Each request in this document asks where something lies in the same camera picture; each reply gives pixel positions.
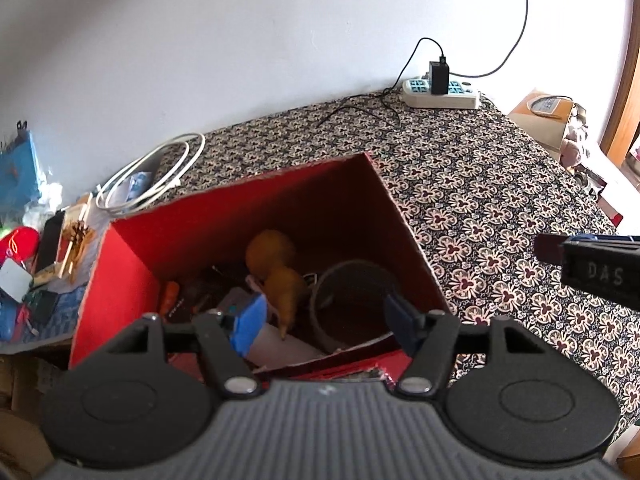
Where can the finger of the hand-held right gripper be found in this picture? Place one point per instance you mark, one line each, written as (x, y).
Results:
(605, 238)
(549, 249)

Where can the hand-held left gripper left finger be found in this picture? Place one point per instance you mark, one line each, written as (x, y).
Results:
(250, 324)

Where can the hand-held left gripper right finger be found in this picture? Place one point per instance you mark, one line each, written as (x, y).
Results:
(400, 321)

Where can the white bottle with blue cap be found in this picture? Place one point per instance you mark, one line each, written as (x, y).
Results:
(285, 350)

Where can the orange gourd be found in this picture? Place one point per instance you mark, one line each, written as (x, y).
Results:
(277, 270)

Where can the red cardboard box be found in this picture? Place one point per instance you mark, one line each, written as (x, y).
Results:
(210, 220)

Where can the floral patterned tablecloth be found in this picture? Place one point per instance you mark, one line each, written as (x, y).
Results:
(500, 200)

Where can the black round cup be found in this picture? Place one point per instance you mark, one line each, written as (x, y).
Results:
(325, 320)

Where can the pink plush toy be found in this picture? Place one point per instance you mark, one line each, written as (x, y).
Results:
(575, 145)

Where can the brown paper bag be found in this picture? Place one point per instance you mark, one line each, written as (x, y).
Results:
(537, 120)

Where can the small blue packet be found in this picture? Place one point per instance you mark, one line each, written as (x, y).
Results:
(140, 185)

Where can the white power strip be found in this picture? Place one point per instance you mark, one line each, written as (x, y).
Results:
(450, 100)

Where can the gold wooden ornament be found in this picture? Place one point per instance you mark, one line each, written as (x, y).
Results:
(75, 240)

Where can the black charger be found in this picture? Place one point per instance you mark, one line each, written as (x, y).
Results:
(439, 80)

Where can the red cap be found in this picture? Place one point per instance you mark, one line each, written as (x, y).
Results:
(17, 245)

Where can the blue plastic bag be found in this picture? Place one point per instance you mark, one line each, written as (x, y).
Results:
(20, 170)

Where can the wooden door frame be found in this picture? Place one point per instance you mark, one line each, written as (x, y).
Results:
(622, 110)

